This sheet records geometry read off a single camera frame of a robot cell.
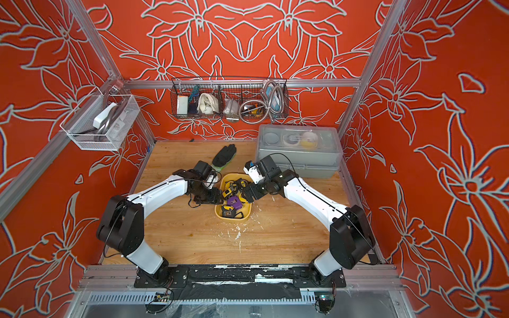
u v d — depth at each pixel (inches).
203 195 29.7
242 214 35.1
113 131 27.6
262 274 29.2
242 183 38.0
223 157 43.8
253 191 28.3
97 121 27.3
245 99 38.5
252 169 29.2
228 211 33.6
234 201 36.1
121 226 17.8
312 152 35.8
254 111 34.5
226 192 35.4
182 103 35.7
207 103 35.4
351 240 16.6
